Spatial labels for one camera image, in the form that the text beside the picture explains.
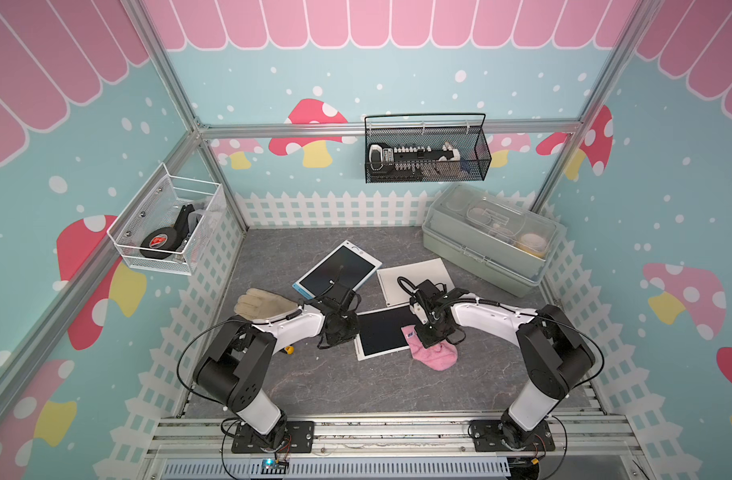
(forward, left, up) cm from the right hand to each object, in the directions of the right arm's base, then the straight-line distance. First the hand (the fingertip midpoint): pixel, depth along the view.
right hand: (426, 338), depth 90 cm
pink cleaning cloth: (-7, -3, +4) cm, 8 cm away
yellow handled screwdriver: (-4, +41, +2) cm, 41 cm away
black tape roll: (+10, +65, +36) cm, 75 cm away
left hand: (0, +21, 0) cm, 21 cm away
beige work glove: (+12, +54, +2) cm, 55 cm away
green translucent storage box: (+22, -24, +19) cm, 38 cm away
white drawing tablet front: (+26, 0, -2) cm, 26 cm away
